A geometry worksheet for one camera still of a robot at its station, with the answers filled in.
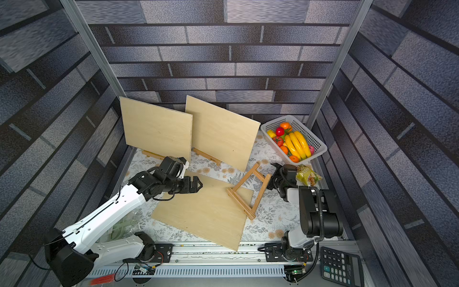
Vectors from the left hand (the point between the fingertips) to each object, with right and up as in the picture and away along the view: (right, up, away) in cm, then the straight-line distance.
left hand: (195, 185), depth 76 cm
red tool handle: (-36, -36, -7) cm, 51 cm away
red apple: (+45, +26, +31) cm, 61 cm away
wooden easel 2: (+1, +12, +26) cm, 28 cm away
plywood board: (-24, +26, +16) cm, 39 cm away
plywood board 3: (+5, -16, +12) cm, 21 cm away
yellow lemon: (+41, +25, +34) cm, 59 cm away
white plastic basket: (+65, +20, +30) cm, 75 cm away
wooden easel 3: (+16, -6, +11) cm, 21 cm away
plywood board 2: (+11, +23, +17) cm, 30 cm away
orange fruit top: (+50, +30, +34) cm, 68 cm away
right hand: (+34, +6, +19) cm, 40 cm away
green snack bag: (+55, +2, +17) cm, 57 cm away
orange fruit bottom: (+52, +10, +24) cm, 58 cm away
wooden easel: (-31, +12, +26) cm, 43 cm away
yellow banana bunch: (+54, +18, +25) cm, 63 cm away
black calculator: (+60, -31, -7) cm, 68 cm away
